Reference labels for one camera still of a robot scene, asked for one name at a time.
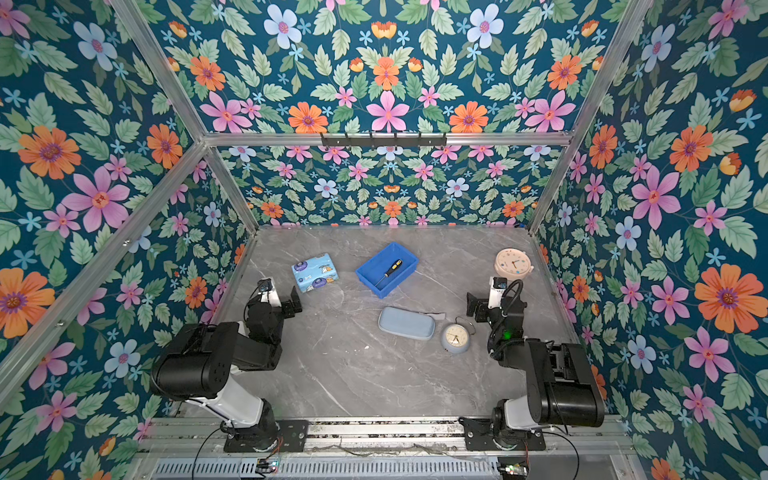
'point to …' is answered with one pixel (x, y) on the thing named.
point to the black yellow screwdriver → (394, 266)
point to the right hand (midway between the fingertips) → (485, 292)
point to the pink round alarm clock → (513, 264)
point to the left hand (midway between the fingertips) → (279, 282)
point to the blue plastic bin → (373, 271)
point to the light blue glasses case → (413, 324)
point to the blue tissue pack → (314, 273)
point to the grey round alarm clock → (456, 336)
